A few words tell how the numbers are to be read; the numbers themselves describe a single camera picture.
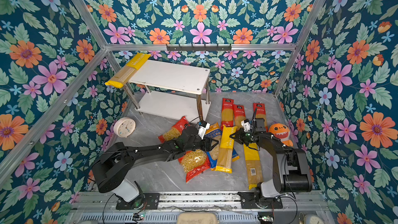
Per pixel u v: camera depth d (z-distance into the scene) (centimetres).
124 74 79
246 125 86
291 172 43
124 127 92
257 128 73
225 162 80
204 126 75
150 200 74
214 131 93
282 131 88
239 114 104
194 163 82
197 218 66
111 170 44
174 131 93
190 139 65
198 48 92
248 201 73
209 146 73
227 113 107
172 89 78
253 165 83
